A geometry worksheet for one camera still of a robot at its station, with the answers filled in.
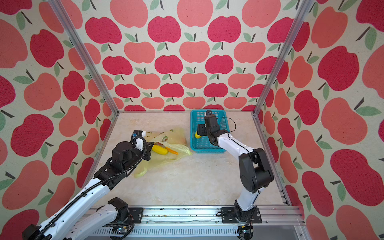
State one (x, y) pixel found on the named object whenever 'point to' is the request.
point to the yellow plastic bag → (174, 140)
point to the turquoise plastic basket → (202, 145)
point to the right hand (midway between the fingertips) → (204, 128)
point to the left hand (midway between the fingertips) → (154, 145)
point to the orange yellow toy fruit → (171, 150)
